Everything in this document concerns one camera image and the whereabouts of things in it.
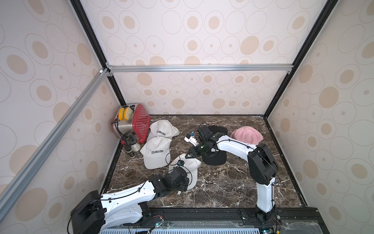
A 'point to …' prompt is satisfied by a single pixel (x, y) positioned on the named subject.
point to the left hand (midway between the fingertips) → (187, 181)
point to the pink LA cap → (248, 134)
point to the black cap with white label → (217, 158)
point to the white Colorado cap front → (191, 165)
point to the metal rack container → (122, 124)
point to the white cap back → (163, 128)
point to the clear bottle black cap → (132, 140)
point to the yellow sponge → (126, 114)
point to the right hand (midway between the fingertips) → (185, 160)
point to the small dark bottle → (128, 149)
